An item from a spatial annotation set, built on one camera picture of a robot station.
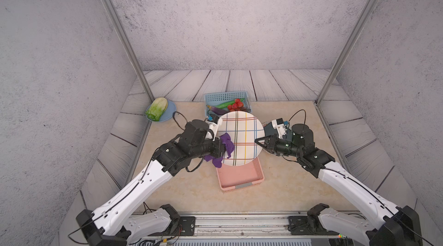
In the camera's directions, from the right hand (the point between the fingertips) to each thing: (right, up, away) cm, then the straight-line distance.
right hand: (256, 142), depth 71 cm
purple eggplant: (-19, +13, +42) cm, 48 cm away
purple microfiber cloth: (-11, -2, -2) cm, 11 cm away
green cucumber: (-12, +18, +47) cm, 51 cm away
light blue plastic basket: (-17, +22, +48) cm, 55 cm away
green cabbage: (-56, +15, +40) cm, 71 cm away
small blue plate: (-50, +12, +45) cm, 69 cm away
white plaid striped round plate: (-4, +5, +6) cm, 9 cm away
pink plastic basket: (-10, -19, +13) cm, 25 cm away
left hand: (-11, 0, -4) cm, 11 cm away
